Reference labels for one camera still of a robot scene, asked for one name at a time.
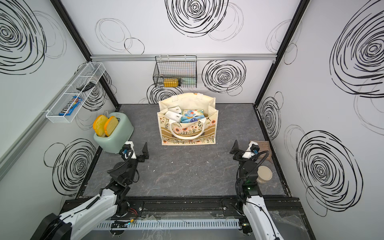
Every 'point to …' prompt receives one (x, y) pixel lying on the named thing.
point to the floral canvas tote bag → (203, 131)
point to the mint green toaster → (114, 143)
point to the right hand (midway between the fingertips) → (246, 144)
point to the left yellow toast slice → (99, 124)
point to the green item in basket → (188, 81)
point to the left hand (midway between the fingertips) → (137, 143)
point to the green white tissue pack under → (174, 116)
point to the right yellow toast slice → (110, 124)
